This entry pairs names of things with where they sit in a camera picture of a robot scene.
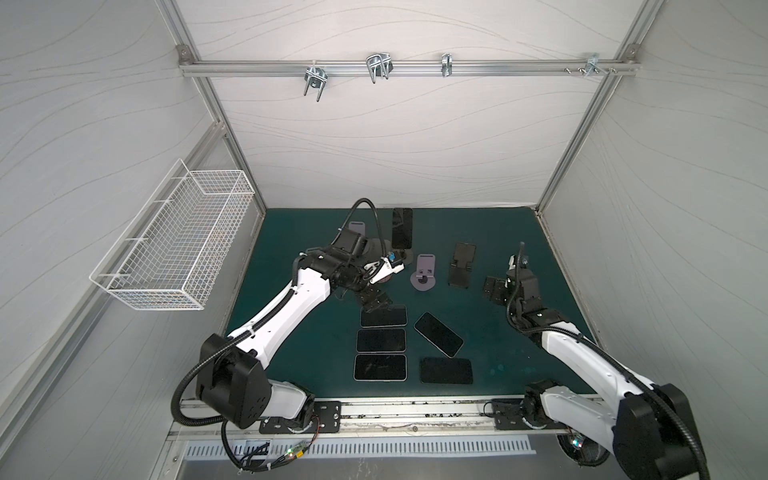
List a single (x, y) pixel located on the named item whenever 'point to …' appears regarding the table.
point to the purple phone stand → (425, 276)
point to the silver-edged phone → (438, 334)
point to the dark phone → (402, 228)
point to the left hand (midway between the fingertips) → (384, 281)
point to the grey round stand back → (409, 256)
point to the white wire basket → (173, 240)
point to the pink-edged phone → (381, 340)
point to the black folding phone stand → (461, 266)
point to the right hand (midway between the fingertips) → (509, 275)
